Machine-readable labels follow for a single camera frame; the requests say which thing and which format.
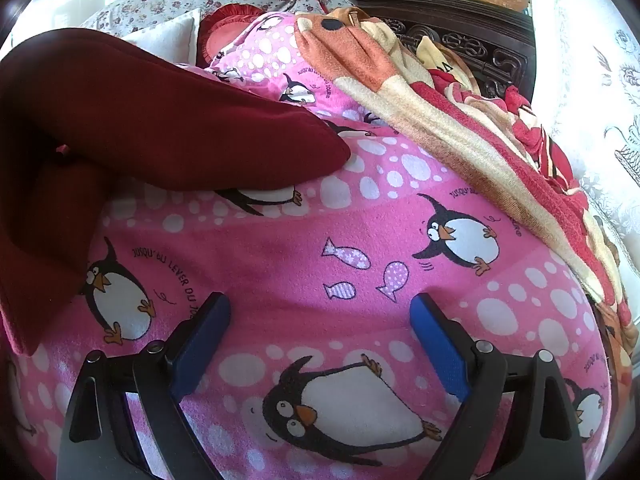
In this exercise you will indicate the pink penguin print blanket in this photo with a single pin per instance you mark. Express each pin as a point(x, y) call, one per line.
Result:
point(350, 220)

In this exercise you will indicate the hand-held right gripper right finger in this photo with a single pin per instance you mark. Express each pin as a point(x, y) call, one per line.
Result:
point(440, 347)

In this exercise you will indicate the dark carved wooden headboard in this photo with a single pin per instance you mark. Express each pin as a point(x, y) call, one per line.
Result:
point(475, 35)

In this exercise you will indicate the white embroidered sofa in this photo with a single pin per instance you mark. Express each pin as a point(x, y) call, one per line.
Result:
point(585, 85)

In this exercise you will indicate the dark red knit garment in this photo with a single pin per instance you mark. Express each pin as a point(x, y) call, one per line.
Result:
point(150, 120)

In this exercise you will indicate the orange red printed blanket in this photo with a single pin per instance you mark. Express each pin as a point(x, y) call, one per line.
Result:
point(450, 125)

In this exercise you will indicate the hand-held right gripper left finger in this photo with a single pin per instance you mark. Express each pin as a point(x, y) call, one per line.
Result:
point(201, 342)

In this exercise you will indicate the white pillow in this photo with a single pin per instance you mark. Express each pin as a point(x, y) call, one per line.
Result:
point(165, 37)

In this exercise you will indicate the small red round cushion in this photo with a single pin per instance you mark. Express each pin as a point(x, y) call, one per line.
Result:
point(225, 35)

